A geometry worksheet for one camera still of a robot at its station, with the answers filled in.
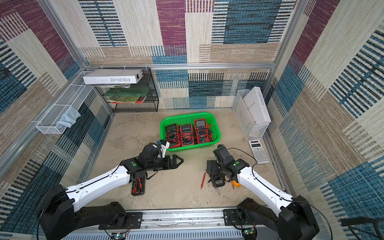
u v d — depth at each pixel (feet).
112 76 2.59
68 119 2.21
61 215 1.28
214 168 2.48
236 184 2.66
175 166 2.29
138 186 2.61
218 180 2.73
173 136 3.17
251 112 3.17
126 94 3.08
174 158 2.34
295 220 1.28
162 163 2.30
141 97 3.42
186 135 3.18
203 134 3.09
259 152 3.16
